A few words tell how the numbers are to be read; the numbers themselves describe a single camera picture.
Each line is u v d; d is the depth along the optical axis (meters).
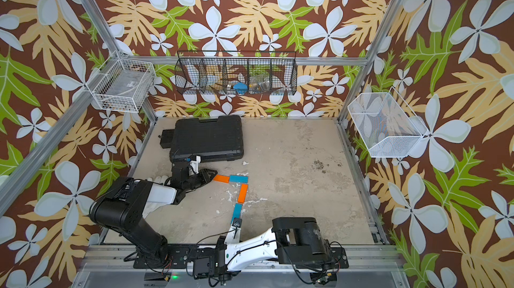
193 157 0.88
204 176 0.84
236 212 0.86
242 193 0.91
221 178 0.94
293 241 0.48
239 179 0.95
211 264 0.57
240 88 0.94
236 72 0.98
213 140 0.99
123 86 0.85
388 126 0.81
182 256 0.74
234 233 0.67
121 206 0.47
